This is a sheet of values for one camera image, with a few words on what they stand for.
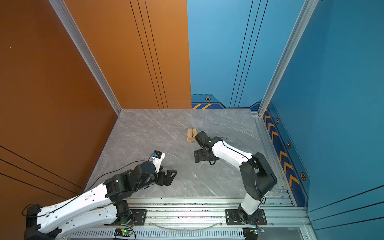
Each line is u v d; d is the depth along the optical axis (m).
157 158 0.63
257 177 0.45
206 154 0.75
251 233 0.70
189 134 0.99
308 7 0.70
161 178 0.62
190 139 0.99
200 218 0.75
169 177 0.64
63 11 0.71
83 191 0.86
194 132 0.99
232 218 0.72
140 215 0.74
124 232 0.71
